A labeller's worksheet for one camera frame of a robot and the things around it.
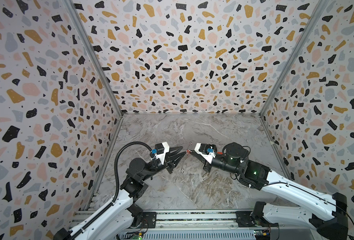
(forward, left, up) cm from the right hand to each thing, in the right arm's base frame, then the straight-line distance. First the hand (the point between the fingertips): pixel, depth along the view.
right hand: (190, 149), depth 61 cm
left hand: (+1, +3, -1) cm, 3 cm away
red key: (0, +1, -2) cm, 2 cm away
